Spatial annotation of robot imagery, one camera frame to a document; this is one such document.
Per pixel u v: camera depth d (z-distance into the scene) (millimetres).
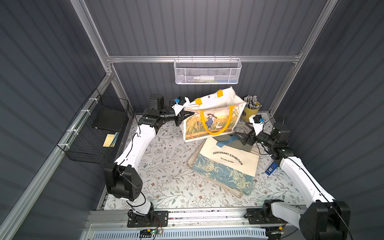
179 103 623
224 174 826
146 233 706
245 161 895
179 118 656
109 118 779
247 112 1047
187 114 709
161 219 738
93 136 784
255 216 738
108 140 730
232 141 952
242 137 723
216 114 782
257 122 640
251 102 1022
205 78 867
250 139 686
